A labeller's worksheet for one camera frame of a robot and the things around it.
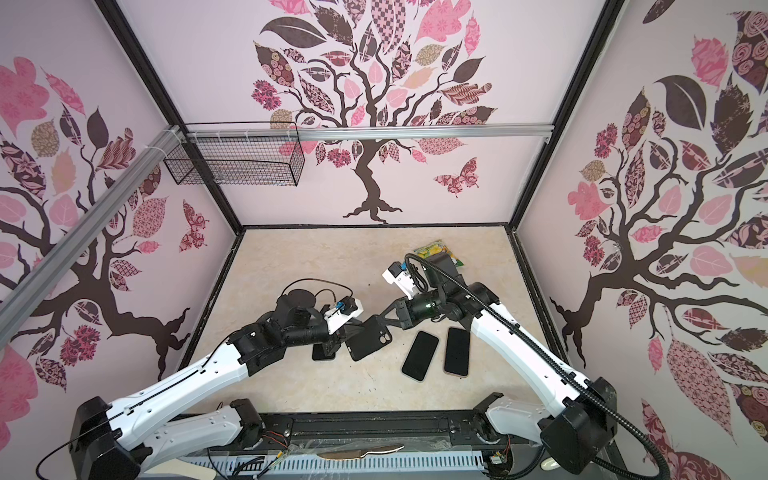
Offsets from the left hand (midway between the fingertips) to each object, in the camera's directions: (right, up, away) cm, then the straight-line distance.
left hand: (359, 329), depth 72 cm
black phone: (+16, -11, +13) cm, 24 cm away
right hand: (+6, +4, -4) cm, 8 cm away
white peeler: (+45, -31, -4) cm, 55 cm away
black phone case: (+4, -1, -4) cm, 6 cm away
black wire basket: (-42, +52, +22) cm, 70 cm away
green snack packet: (+26, +21, +37) cm, 50 cm away
